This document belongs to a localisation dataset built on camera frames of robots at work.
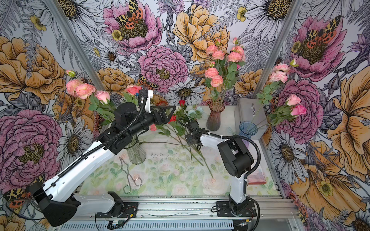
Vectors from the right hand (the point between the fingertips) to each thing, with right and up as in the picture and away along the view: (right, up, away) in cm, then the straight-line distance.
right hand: (196, 138), depth 99 cm
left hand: (-14, +16, -34) cm, 40 cm away
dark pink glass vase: (+11, +11, 0) cm, 16 cm away
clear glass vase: (-36, -7, -14) cm, 39 cm away
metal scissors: (-35, -23, -16) cm, 45 cm away
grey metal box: (+37, +19, -1) cm, 41 cm away
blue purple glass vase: (+29, +7, -14) cm, 33 cm away
